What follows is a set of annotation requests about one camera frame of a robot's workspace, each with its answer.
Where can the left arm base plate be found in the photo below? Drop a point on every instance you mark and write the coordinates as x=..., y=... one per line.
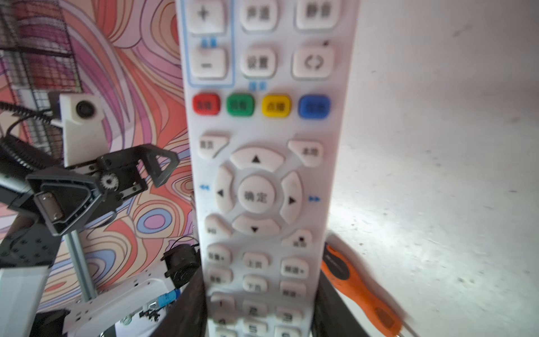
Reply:
x=152, y=289

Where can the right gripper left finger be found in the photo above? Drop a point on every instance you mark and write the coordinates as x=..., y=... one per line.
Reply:
x=188, y=316

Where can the black wire basket left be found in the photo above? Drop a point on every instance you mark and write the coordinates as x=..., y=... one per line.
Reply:
x=37, y=65

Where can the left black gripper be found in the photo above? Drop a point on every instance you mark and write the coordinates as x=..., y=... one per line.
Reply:
x=69, y=198

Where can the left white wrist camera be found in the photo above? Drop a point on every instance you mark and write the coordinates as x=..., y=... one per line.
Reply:
x=84, y=136

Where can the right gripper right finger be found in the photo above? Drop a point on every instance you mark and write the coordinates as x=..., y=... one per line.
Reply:
x=332, y=318

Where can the white remote control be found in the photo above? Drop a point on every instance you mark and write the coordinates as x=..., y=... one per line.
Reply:
x=265, y=86

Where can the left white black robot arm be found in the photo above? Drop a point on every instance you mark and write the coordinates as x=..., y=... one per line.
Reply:
x=28, y=250

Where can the orange black screwdriver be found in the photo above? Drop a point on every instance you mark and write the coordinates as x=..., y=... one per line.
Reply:
x=347, y=281

